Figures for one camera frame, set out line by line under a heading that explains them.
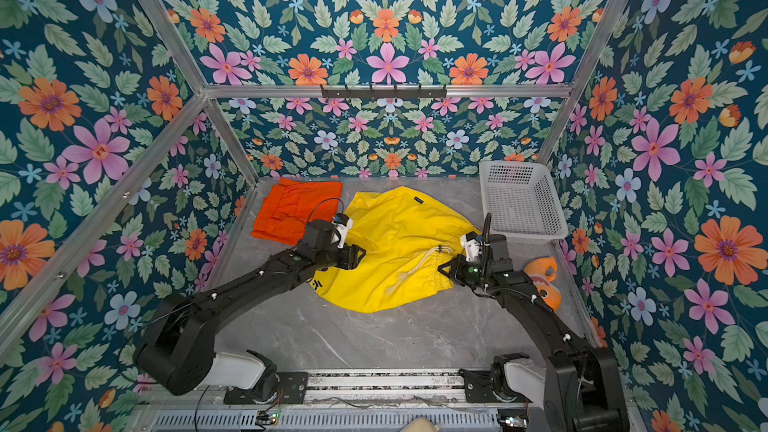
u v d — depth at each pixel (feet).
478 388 2.41
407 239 3.25
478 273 2.34
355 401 2.39
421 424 2.14
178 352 1.38
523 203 3.65
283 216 3.42
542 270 2.95
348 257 2.51
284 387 2.41
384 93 3.00
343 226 2.57
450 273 2.63
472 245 2.57
